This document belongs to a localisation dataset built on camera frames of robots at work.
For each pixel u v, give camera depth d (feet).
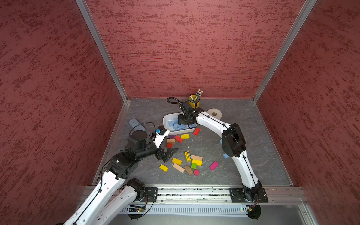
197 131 3.28
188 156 2.81
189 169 2.68
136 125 3.37
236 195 2.43
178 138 3.12
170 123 3.38
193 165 2.74
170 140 3.04
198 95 3.39
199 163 2.80
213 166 2.80
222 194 2.49
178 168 2.73
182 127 3.28
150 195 2.38
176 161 2.80
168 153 1.90
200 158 2.85
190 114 2.29
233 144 1.90
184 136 3.13
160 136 1.85
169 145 3.07
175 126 3.29
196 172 2.67
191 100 3.54
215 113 3.63
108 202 1.47
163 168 2.73
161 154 1.90
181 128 3.25
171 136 3.13
